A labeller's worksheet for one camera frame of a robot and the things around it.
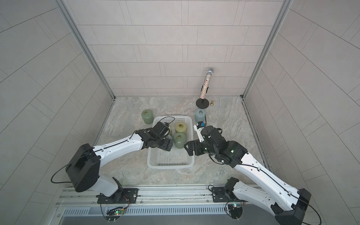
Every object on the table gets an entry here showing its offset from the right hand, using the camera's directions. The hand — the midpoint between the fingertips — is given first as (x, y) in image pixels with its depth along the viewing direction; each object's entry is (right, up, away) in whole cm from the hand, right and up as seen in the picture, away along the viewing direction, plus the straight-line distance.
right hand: (191, 145), depth 69 cm
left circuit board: (-36, -30, -5) cm, 48 cm away
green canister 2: (-29, +13, +27) cm, 42 cm away
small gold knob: (+18, +22, +43) cm, 51 cm away
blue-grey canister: (+7, +14, +27) cm, 31 cm away
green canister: (-6, 0, +13) cm, 15 cm away
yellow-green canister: (-6, +7, +18) cm, 20 cm away
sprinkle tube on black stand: (+11, +23, +42) cm, 49 cm away
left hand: (-13, -2, +17) cm, 21 cm away
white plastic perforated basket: (-19, -12, +15) cm, 27 cm away
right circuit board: (+22, -31, -2) cm, 38 cm away
